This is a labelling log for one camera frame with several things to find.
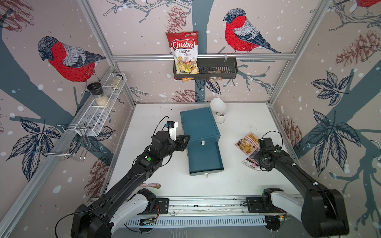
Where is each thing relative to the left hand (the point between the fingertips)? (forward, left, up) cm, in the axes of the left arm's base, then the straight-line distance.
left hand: (190, 135), depth 75 cm
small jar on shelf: (+30, +44, +12) cm, 55 cm away
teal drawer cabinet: (+8, -5, 0) cm, 9 cm away
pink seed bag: (-6, -38, -20) cm, 43 cm away
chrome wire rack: (-11, +49, +13) cm, 52 cm away
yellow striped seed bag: (+7, -38, -23) cm, 45 cm away
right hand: (-4, -41, -19) cm, 45 cm away
